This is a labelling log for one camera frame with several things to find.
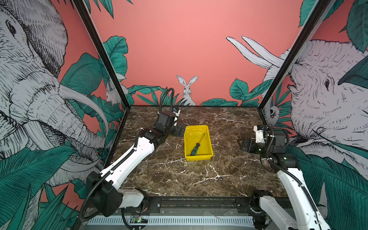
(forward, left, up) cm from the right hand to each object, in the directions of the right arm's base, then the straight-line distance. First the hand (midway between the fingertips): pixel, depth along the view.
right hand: (244, 138), depth 76 cm
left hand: (+7, +36, +5) cm, 37 cm away
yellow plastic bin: (+16, +27, -21) cm, 38 cm away
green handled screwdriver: (+2, +27, -18) cm, 32 cm away
